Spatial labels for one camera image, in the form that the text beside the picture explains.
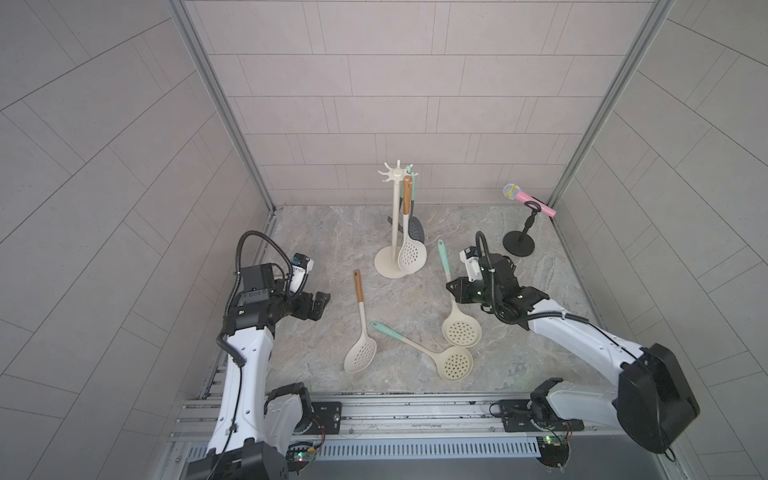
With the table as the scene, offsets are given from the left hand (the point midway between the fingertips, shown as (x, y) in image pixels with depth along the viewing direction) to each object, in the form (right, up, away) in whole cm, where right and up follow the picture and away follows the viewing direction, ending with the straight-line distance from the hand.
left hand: (315, 286), depth 78 cm
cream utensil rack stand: (+18, +5, +20) cm, 28 cm away
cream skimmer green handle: (+37, -11, -3) cm, 39 cm away
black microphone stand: (+65, +10, +27) cm, 71 cm away
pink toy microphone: (+58, +27, +14) cm, 65 cm away
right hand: (+35, -1, +5) cm, 36 cm away
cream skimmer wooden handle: (+9, -3, +15) cm, 18 cm away
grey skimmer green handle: (+27, +15, +16) cm, 35 cm away
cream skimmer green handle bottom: (+37, -20, 0) cm, 42 cm away
